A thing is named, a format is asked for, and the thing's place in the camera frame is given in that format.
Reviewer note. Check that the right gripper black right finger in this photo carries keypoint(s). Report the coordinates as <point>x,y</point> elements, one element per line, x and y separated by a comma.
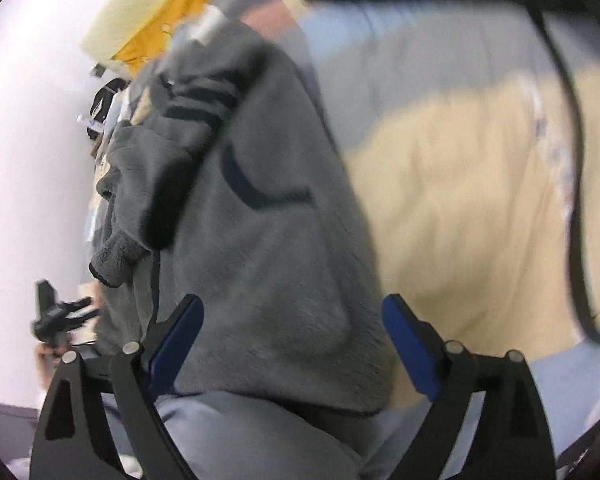
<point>485,418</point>

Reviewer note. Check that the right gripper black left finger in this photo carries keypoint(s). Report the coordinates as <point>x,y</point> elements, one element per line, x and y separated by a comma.
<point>73,438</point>

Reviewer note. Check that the grey fleece sweater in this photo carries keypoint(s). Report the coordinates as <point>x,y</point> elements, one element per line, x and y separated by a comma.
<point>226,185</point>

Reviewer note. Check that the black items on nightstand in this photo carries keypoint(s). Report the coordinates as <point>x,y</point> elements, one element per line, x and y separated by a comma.
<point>94,120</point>

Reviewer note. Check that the yellow pillow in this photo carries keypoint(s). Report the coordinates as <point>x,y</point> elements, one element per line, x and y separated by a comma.
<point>156,33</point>

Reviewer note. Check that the multicolour patchwork blanket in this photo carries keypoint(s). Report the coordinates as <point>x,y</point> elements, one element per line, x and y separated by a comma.
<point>471,135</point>

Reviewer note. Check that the cream quilted headboard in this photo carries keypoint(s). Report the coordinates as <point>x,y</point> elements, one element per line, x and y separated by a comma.
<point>130,5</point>

